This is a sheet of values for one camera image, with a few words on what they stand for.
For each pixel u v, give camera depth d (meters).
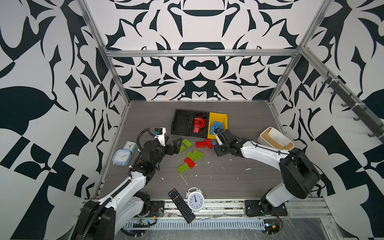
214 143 0.95
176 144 0.73
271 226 0.71
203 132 1.03
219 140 0.75
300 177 0.44
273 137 0.94
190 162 0.88
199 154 0.92
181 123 1.00
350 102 0.60
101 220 0.40
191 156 0.92
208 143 0.96
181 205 0.74
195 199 0.75
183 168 0.87
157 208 0.74
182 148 0.94
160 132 0.70
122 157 0.88
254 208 0.74
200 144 0.96
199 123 1.05
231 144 0.69
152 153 0.62
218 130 1.02
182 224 0.71
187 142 0.97
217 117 1.04
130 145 0.95
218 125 1.02
